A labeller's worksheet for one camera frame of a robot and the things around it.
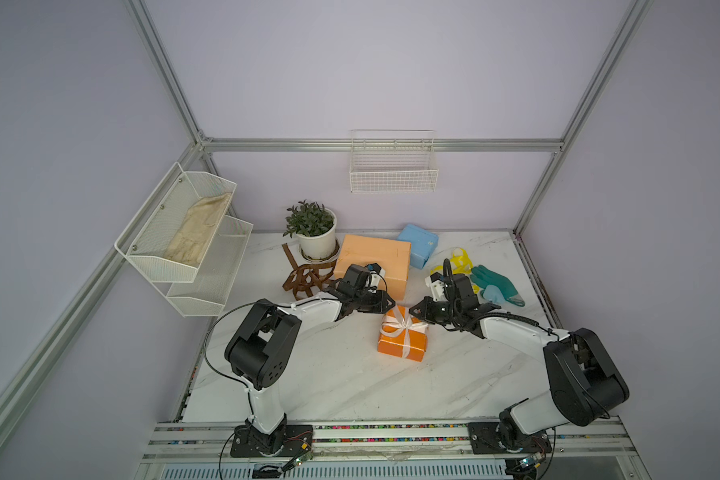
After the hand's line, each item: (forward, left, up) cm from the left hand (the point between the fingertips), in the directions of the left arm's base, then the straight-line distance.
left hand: (391, 306), depth 91 cm
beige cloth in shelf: (+11, +54, +23) cm, 60 cm away
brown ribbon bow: (+16, +30, -7) cm, 34 cm away
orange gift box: (-10, -3, +1) cm, 10 cm away
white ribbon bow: (-6, -3, +2) cm, 7 cm away
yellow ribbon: (+22, -28, -7) cm, 36 cm away
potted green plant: (+26, +26, +10) cm, 38 cm away
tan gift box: (+15, -1, +6) cm, 16 cm away
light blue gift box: (+26, -13, 0) cm, 29 cm away
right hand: (-3, -6, 0) cm, 7 cm away
